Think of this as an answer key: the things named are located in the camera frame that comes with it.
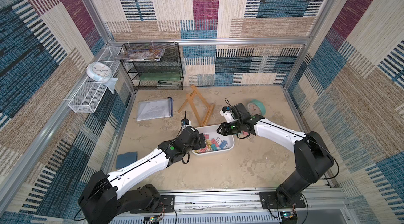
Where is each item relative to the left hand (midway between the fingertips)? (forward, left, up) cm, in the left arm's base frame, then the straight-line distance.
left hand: (198, 137), depth 82 cm
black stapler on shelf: (+44, +26, -1) cm, 51 cm away
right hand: (+6, -11, -2) cm, 13 cm away
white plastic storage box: (+2, -10, -10) cm, 14 cm away
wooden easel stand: (+22, -7, -7) cm, 24 cm away
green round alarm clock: (+21, -35, -2) cm, 41 cm away
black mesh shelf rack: (+50, +31, +8) cm, 60 cm away
